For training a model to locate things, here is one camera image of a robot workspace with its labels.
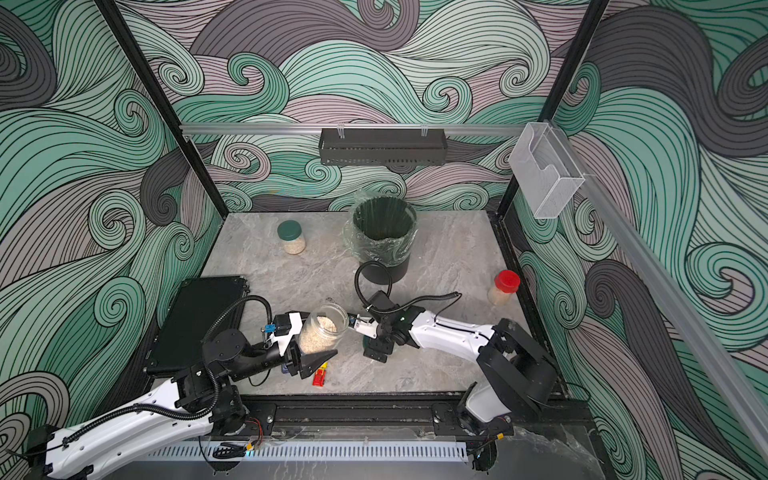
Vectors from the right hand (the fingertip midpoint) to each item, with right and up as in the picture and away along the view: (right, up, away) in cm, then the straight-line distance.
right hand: (372, 334), depth 85 cm
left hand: (-9, +9, -23) cm, 26 cm away
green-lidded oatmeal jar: (-29, +30, +16) cm, 44 cm away
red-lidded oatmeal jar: (+40, +15, 0) cm, 42 cm away
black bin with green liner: (+3, +31, +18) cm, 36 cm away
